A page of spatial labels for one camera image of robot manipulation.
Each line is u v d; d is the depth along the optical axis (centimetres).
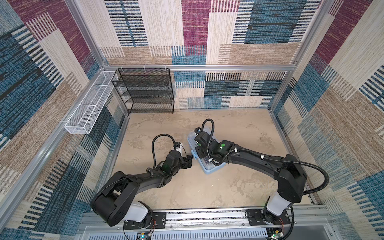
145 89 109
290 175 43
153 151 74
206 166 83
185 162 73
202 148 63
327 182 42
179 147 80
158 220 73
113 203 43
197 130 73
